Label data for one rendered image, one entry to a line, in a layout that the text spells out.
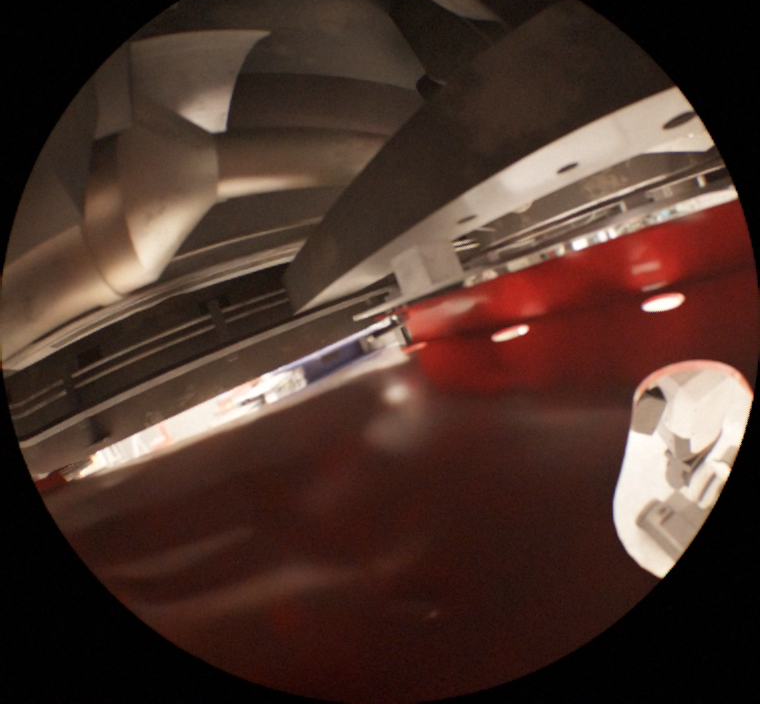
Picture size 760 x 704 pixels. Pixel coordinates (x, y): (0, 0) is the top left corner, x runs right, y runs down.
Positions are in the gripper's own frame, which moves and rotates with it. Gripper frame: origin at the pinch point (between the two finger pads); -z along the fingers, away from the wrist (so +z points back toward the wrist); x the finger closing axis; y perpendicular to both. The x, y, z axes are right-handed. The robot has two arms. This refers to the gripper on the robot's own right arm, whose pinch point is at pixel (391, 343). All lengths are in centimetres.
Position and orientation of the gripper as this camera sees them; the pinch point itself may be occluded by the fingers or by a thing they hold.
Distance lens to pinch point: 39.3
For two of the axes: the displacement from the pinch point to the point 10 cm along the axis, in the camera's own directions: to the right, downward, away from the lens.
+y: -5.4, 1.6, 8.3
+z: 7.5, -3.5, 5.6
